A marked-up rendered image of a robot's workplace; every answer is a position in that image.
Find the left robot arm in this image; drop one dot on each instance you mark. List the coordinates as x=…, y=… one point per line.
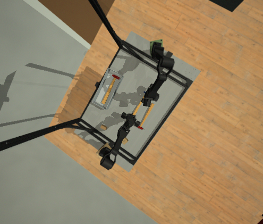
x=165, y=62

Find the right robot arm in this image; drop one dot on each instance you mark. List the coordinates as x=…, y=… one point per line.
x=106, y=161

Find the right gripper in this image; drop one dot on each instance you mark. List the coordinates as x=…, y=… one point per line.
x=136, y=123

